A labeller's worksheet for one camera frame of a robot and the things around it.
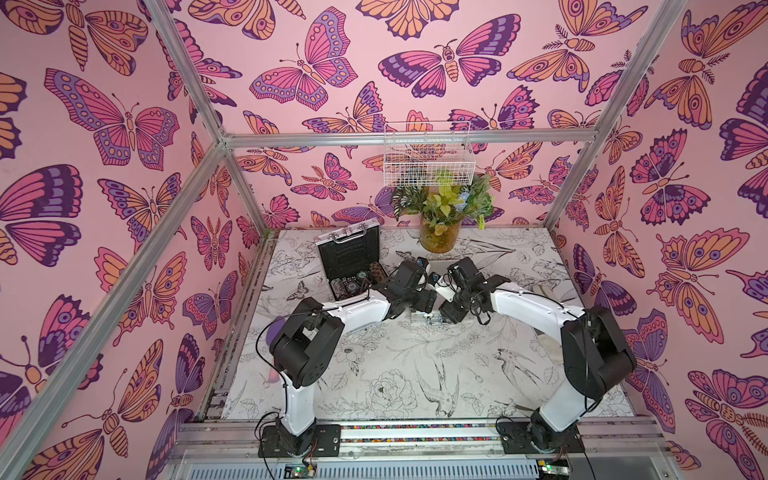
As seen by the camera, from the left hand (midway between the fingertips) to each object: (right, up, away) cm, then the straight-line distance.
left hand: (430, 293), depth 93 cm
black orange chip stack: (-17, +6, +10) cm, 20 cm away
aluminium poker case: (-26, +11, +4) cm, 29 cm away
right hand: (+7, -2, 0) cm, 7 cm away
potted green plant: (+4, +26, +1) cm, 26 cm away
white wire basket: (0, +44, +2) cm, 44 cm away
